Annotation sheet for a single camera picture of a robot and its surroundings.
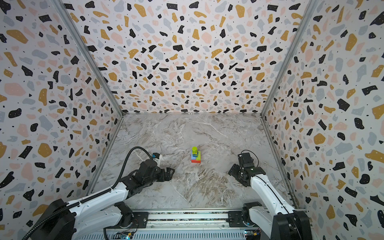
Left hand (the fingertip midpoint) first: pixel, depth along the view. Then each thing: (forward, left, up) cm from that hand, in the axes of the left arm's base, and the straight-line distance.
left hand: (169, 169), depth 84 cm
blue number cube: (+8, -13, -3) cm, 16 cm away
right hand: (-1, -36, -3) cm, 36 cm away
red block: (+8, -14, -6) cm, 18 cm away
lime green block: (+10, -17, -3) cm, 20 cm away
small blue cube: (+9, -15, -2) cm, 18 cm away
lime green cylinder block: (+9, -14, +6) cm, 18 cm away
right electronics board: (-30, -42, -8) cm, 53 cm away
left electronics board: (-29, +18, -7) cm, 35 cm away
